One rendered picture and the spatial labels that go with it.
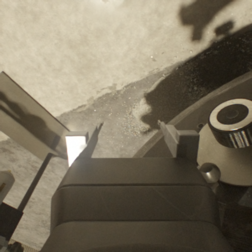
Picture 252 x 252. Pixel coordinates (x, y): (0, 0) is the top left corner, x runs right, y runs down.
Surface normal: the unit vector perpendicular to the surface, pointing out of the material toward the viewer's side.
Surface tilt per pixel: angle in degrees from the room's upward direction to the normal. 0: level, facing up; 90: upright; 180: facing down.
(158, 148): 90
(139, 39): 0
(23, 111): 0
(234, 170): 90
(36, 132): 0
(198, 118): 90
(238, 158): 90
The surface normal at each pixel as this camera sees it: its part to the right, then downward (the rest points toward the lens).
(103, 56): -0.12, 0.65
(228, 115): -0.58, -0.65
